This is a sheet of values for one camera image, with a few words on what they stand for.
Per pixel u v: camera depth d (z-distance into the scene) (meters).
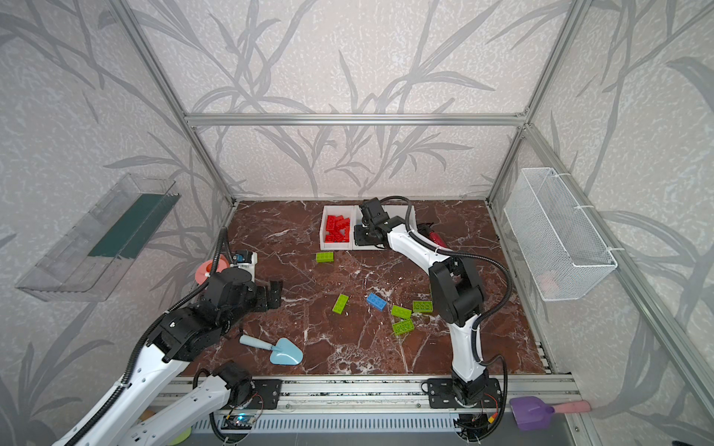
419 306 0.89
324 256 1.01
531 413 0.71
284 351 0.80
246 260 0.61
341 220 1.09
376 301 0.90
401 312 0.89
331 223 1.08
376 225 0.72
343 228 1.08
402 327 0.85
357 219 1.05
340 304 0.90
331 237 1.02
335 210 1.09
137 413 0.42
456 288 0.52
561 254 0.62
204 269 0.86
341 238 1.05
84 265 0.64
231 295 0.51
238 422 0.71
